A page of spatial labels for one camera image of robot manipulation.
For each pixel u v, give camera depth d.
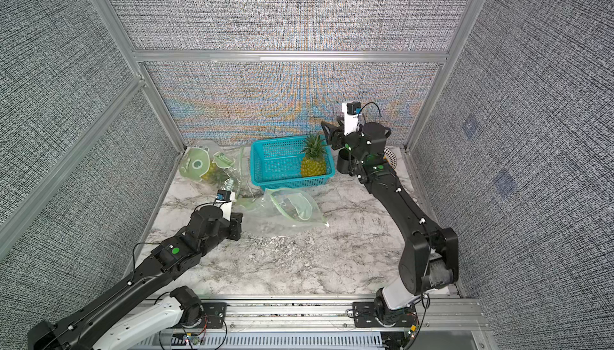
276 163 1.13
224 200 0.65
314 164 0.95
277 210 0.64
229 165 0.99
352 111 0.63
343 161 1.04
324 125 0.73
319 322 0.73
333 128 0.68
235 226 0.67
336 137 0.67
